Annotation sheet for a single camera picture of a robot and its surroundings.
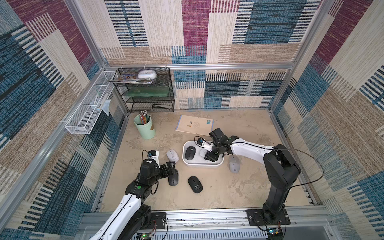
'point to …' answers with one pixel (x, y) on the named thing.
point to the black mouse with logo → (190, 153)
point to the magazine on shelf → (132, 79)
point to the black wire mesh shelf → (146, 89)
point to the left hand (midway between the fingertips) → (168, 163)
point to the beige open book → (194, 125)
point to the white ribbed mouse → (172, 156)
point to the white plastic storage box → (199, 160)
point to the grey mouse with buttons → (234, 163)
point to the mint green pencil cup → (147, 131)
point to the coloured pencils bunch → (144, 117)
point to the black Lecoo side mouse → (173, 179)
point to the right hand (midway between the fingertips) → (207, 151)
